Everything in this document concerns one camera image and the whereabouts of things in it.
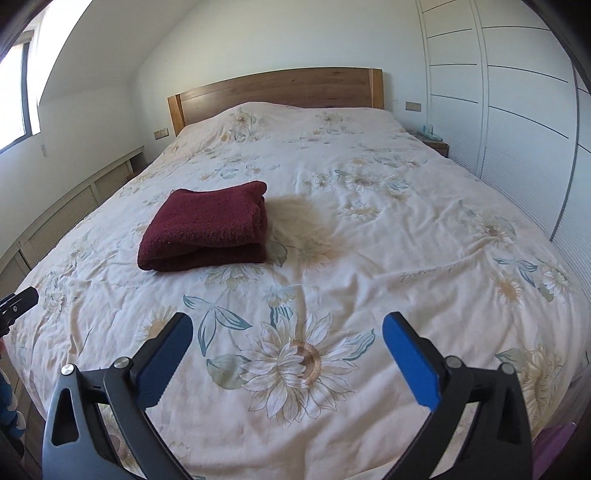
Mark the left beige wall switch plate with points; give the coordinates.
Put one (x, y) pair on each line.
(161, 134)

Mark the items on bedside table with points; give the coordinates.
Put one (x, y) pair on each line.
(427, 131)

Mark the beige wall switch plate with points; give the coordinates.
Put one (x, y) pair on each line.
(161, 134)
(413, 106)

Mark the white panelled wardrobe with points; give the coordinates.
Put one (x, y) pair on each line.
(505, 96)

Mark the wooden bedside table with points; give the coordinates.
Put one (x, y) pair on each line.
(439, 146)

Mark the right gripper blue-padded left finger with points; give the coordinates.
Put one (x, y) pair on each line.
(76, 444)

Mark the purple object at bed corner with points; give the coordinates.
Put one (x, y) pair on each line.
(548, 445)

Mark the wooden bed headboard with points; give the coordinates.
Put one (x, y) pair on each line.
(312, 87)

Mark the window with dark frame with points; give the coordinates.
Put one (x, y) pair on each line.
(19, 119)

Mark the dark red knitted garment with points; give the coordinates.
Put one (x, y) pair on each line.
(208, 228)

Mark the white floral bed duvet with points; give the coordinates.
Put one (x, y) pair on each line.
(287, 375)

